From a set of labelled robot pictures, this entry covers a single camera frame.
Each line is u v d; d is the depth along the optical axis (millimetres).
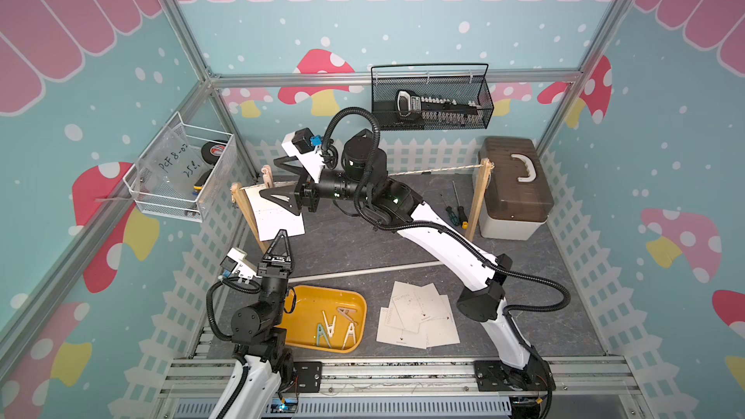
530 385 679
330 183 515
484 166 603
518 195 938
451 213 1057
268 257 624
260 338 552
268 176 545
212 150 809
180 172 701
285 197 500
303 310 853
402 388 732
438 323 836
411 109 879
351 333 807
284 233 645
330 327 811
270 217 636
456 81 902
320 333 809
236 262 610
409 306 855
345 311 839
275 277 619
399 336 810
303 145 459
